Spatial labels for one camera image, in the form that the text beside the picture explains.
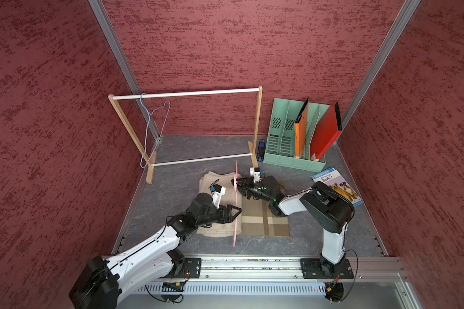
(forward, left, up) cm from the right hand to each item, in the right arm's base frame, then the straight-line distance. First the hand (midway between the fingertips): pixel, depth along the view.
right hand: (231, 183), depth 86 cm
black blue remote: (+29, -18, -12) cm, 36 cm away
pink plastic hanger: (-7, -3, +13) cm, 15 cm away
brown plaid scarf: (-13, -12, -10) cm, 21 cm away
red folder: (+28, -51, +3) cm, 58 cm away
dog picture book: (+9, -54, -12) cm, 56 cm away
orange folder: (+20, -33, +14) cm, 41 cm away
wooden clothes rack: (+21, +47, -9) cm, 52 cm away
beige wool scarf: (-18, +3, -7) cm, 20 cm away
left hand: (-14, -2, -1) cm, 14 cm away
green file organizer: (+36, -30, -12) cm, 48 cm away
